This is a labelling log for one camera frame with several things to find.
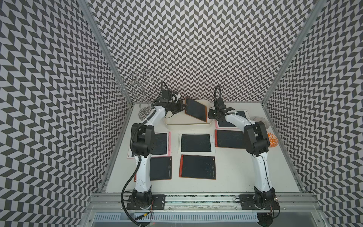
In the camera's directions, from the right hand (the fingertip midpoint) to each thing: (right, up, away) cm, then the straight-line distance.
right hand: (211, 115), depth 105 cm
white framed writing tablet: (-12, -19, -11) cm, 25 cm away
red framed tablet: (-12, +4, +4) cm, 13 cm away
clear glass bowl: (+37, -3, -3) cm, 38 cm away
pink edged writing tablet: (-34, -20, -11) cm, 42 cm away
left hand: (-18, +6, -9) cm, 21 cm away
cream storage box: (-23, -3, +7) cm, 24 cm away
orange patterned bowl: (+40, -17, -12) cm, 45 cm away
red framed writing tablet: (-33, -31, -22) cm, 51 cm away
